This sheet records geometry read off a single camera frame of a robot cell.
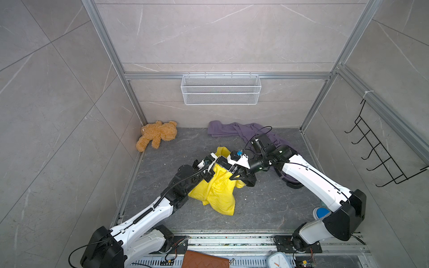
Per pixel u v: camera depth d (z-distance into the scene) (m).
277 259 0.68
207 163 0.59
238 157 0.59
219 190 0.72
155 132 1.05
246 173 0.61
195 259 0.69
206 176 0.70
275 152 0.55
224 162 0.64
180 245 0.73
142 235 0.48
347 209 0.40
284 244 0.74
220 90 1.01
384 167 0.63
